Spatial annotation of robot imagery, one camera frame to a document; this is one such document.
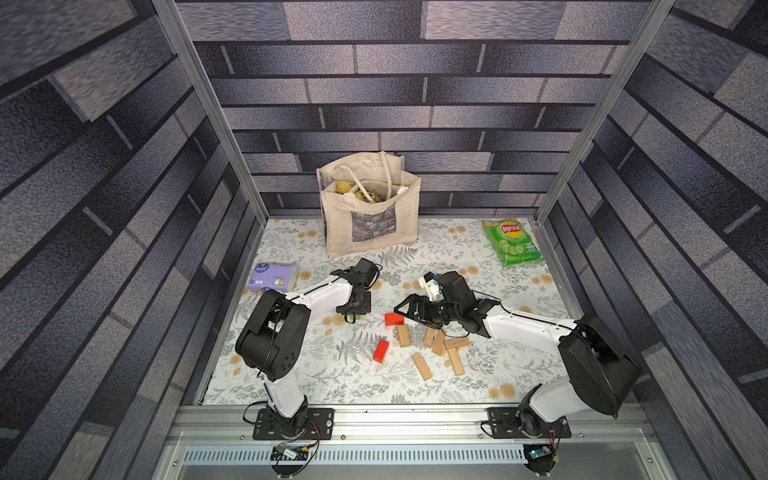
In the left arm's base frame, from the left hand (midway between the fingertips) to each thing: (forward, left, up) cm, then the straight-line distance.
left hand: (360, 305), depth 94 cm
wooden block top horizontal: (-11, -30, -1) cm, 32 cm away
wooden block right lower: (-17, -29, -1) cm, 33 cm away
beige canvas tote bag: (+24, -2, +23) cm, 34 cm away
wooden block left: (-11, -14, +1) cm, 17 cm away
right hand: (-6, -13, +7) cm, 16 cm away
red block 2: (-15, -7, +1) cm, 16 cm away
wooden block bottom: (-18, -19, -2) cm, 26 cm away
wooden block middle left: (-10, -22, 0) cm, 24 cm away
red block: (-5, -11, 0) cm, 12 cm away
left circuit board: (-39, +17, -3) cm, 42 cm away
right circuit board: (-38, -47, -5) cm, 60 cm away
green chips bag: (+23, -53, +6) cm, 58 cm away
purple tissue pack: (+9, +30, +4) cm, 31 cm away
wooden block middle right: (-12, -24, 0) cm, 27 cm away
